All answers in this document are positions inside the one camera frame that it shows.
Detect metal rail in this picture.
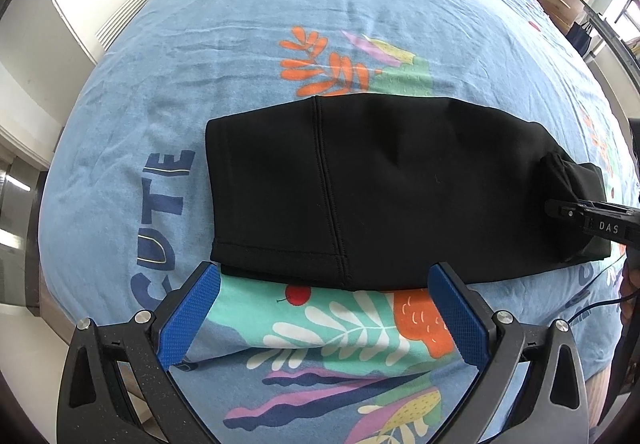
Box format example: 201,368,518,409
580,0,640,72

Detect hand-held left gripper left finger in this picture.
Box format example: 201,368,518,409
56,262,222,444

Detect dark bag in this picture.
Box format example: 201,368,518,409
570,21,599,58

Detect blue printed bed sheet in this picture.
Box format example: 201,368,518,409
37,0,632,444

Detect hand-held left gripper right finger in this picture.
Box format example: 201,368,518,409
427,262,591,444

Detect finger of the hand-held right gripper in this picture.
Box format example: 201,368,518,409
544,198,587,228

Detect black cable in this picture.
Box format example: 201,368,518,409
564,295,629,326

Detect person's right hand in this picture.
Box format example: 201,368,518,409
620,258,640,326

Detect black pants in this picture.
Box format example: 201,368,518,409
206,94,612,291

